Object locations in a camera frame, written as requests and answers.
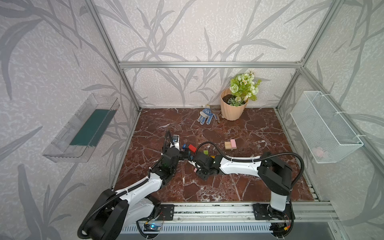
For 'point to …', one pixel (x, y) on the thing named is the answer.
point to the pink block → (233, 145)
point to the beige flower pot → (231, 112)
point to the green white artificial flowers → (243, 87)
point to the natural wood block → (228, 145)
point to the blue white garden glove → (206, 113)
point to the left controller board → (152, 227)
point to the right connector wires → (281, 229)
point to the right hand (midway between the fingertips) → (200, 166)
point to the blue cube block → (184, 146)
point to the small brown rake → (216, 109)
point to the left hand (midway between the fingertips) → (181, 139)
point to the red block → (192, 148)
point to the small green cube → (206, 152)
